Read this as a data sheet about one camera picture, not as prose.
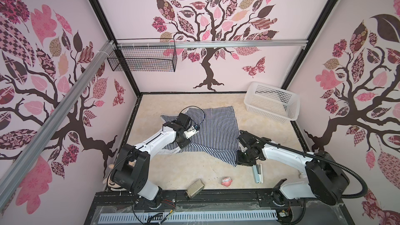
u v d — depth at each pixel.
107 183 0.41
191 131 0.80
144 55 0.95
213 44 0.95
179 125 0.66
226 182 0.76
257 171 0.81
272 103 1.14
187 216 0.70
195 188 0.74
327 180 0.42
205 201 0.74
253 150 0.63
